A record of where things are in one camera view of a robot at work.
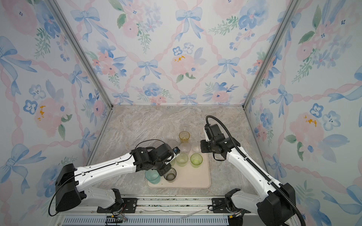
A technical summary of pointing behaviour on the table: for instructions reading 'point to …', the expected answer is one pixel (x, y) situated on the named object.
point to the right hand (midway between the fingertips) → (203, 144)
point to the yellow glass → (184, 136)
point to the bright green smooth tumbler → (196, 160)
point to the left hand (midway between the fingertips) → (169, 164)
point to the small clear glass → (184, 127)
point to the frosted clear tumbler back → (185, 147)
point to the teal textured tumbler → (152, 176)
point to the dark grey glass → (171, 175)
